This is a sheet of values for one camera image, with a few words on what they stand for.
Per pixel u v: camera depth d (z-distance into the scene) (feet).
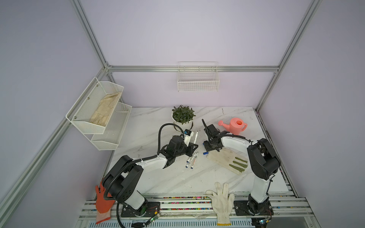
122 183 1.44
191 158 2.99
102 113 2.56
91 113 2.52
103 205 2.44
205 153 3.09
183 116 3.11
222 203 2.50
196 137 2.74
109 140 2.45
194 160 2.97
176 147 2.24
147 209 2.30
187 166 2.89
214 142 2.31
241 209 2.41
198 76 3.12
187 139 2.56
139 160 1.63
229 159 2.98
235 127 3.14
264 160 1.65
